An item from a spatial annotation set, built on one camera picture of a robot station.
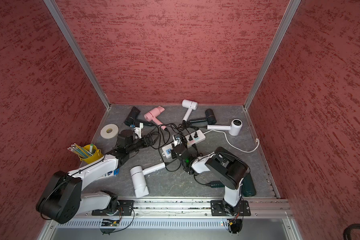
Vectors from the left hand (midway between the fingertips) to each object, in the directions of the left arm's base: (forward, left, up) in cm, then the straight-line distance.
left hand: (155, 138), depth 85 cm
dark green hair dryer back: (+24, -36, -9) cm, 44 cm away
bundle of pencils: (-8, +40, +1) cm, 41 cm away
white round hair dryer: (+13, -52, -8) cm, 54 cm away
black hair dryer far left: (+22, +23, -10) cm, 33 cm away
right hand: (0, -10, -11) cm, 15 cm away
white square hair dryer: (+38, -21, -10) cm, 44 cm away
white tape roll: (+14, +37, -13) cm, 42 cm away
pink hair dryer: (+26, +7, -8) cm, 28 cm away
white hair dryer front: (-18, +8, -8) cm, 22 cm away
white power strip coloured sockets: (+7, -21, -10) cm, 24 cm away
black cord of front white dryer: (-8, -8, -13) cm, 17 cm away
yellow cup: (-8, +33, -5) cm, 35 cm away
